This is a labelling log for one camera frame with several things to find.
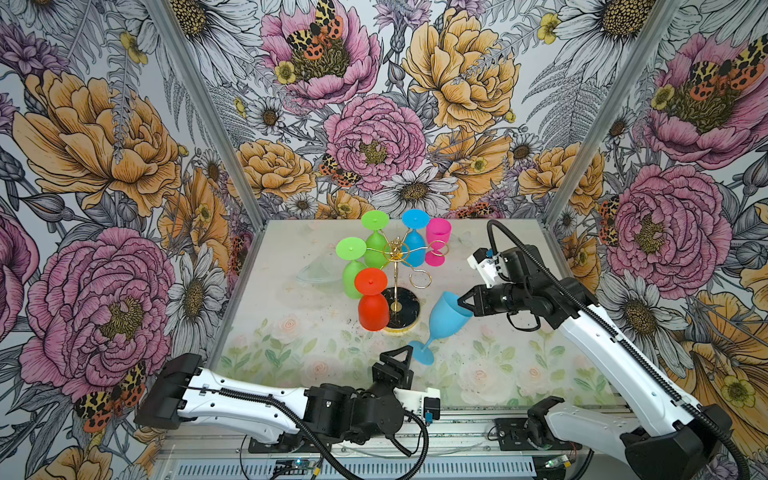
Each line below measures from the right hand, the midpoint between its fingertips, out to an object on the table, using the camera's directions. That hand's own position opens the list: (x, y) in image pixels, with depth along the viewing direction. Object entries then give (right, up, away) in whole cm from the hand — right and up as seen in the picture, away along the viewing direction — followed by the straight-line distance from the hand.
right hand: (463, 311), depth 72 cm
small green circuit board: (-38, -35, -2) cm, 51 cm away
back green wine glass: (-21, +16, +13) cm, 30 cm away
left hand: (-15, -10, -3) cm, 18 cm away
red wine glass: (-21, +1, +2) cm, 22 cm away
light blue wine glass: (-5, 0, -5) cm, 7 cm away
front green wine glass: (-27, +15, +3) cm, 31 cm away
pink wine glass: (-2, +21, +28) cm, 35 cm away
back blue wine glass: (-11, +23, +9) cm, 27 cm away
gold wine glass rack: (-16, +14, +2) cm, 22 cm away
